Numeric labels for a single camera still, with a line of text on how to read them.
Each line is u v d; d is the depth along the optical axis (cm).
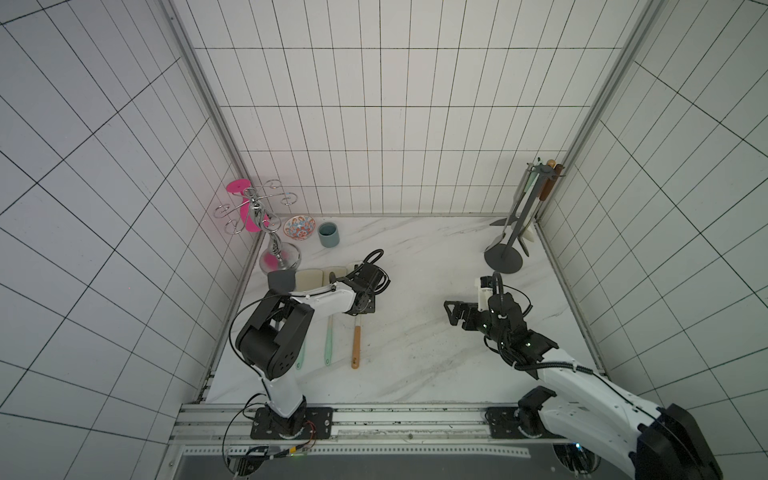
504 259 106
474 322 74
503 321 61
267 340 48
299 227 114
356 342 87
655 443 39
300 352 51
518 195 86
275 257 104
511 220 95
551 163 78
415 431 73
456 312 74
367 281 76
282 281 98
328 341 87
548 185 81
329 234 107
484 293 74
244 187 90
